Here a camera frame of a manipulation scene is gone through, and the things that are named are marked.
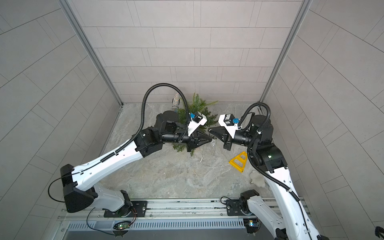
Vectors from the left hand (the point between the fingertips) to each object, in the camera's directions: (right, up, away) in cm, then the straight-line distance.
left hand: (212, 140), depth 58 cm
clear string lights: (0, -15, +31) cm, 35 cm away
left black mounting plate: (-36, -34, +11) cm, 51 cm away
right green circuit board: (+19, -41, +10) cm, 46 cm away
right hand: (-1, +4, -1) cm, 4 cm away
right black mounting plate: (+11, -35, +13) cm, 39 cm away
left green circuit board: (-39, -38, +6) cm, 55 cm away
